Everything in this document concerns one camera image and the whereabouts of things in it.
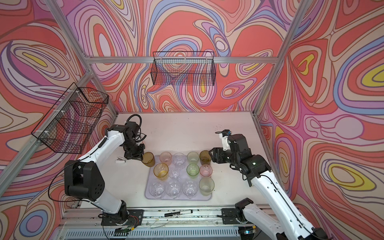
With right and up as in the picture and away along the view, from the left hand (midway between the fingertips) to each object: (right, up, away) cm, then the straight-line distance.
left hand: (145, 156), depth 84 cm
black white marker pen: (+17, -27, -10) cm, 33 cm away
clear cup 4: (+7, -17, -2) cm, 19 cm away
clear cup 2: (+16, -18, -2) cm, 24 cm away
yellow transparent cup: (+9, -9, +3) cm, 13 cm away
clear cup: (+26, -17, -2) cm, 31 cm away
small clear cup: (+16, -10, +2) cm, 19 cm away
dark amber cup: (+1, -2, +4) cm, 4 cm away
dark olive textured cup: (+35, -2, +7) cm, 36 cm away
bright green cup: (+27, -9, +4) cm, 29 cm away
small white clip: (-17, -4, +7) cm, 19 cm away
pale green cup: (+28, -2, +7) cm, 29 cm away
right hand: (+39, +3, -11) cm, 41 cm away
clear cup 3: (+19, -3, +7) cm, 20 cm away
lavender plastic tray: (+23, -14, +2) cm, 27 cm away
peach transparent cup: (+11, -2, +5) cm, 12 cm away
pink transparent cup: (+35, -9, +4) cm, 37 cm away
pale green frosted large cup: (+35, -16, -2) cm, 39 cm away
